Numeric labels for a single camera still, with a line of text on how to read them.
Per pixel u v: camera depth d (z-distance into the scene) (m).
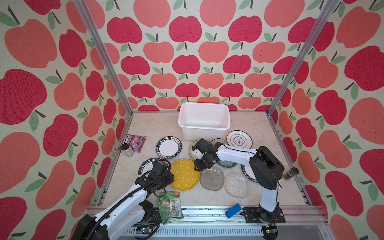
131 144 0.98
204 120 1.14
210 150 0.70
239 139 1.04
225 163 0.91
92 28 0.77
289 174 0.81
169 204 0.77
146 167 0.91
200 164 0.80
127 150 0.90
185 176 0.87
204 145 0.75
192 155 0.93
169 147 0.99
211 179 0.87
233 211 0.75
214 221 0.73
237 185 0.84
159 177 0.63
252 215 0.73
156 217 0.73
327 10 0.71
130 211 0.51
